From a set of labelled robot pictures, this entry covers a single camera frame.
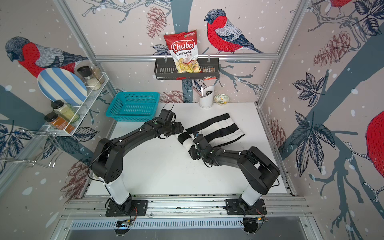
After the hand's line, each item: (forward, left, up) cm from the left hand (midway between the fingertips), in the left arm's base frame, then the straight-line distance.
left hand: (183, 126), depth 91 cm
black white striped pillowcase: (+3, -23, -10) cm, 25 cm away
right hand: (-10, -6, -9) cm, 15 cm away
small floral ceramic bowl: (+36, -29, -11) cm, 48 cm away
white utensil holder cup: (+27, -16, -4) cm, 31 cm away
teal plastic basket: (+30, +44, -14) cm, 56 cm away
